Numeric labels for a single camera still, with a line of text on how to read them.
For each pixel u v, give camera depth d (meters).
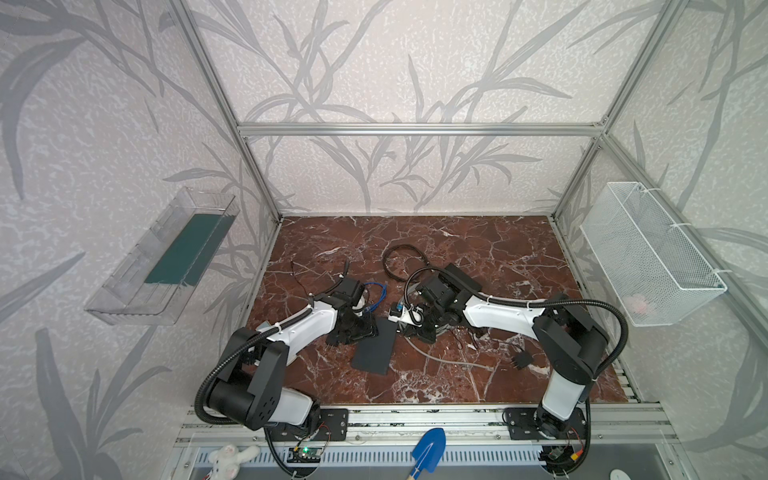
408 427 0.75
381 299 0.96
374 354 0.82
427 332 0.78
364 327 0.79
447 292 0.71
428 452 0.70
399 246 1.12
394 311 0.75
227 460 0.66
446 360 0.85
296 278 1.02
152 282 0.63
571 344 0.47
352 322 0.75
